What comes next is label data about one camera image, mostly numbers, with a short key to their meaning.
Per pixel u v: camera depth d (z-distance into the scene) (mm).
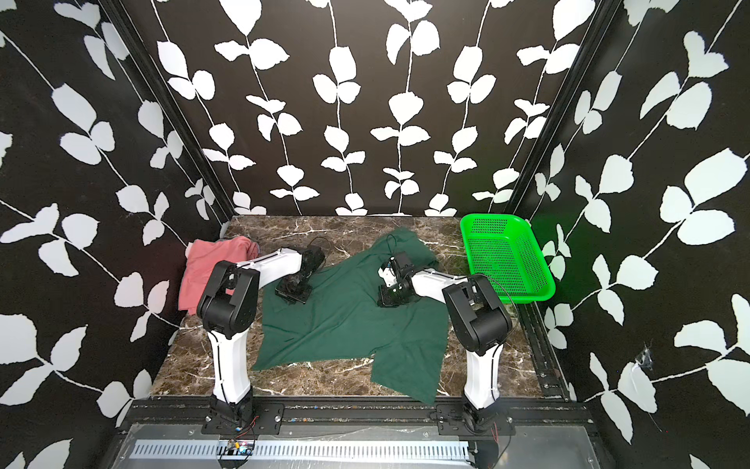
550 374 842
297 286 815
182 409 753
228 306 541
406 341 894
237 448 704
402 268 799
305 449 701
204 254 1000
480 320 513
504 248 1108
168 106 860
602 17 698
